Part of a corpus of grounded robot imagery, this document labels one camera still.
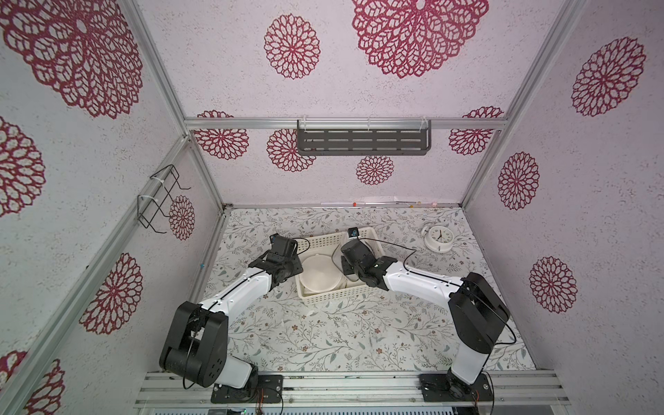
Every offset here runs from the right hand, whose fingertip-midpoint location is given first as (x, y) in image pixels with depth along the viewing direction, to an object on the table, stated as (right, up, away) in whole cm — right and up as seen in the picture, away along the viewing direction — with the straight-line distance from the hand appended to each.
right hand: (356, 255), depth 92 cm
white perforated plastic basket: (-9, +3, +11) cm, 15 cm away
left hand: (-22, -3, -1) cm, 22 cm away
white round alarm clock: (+34, +6, +11) cm, 36 cm away
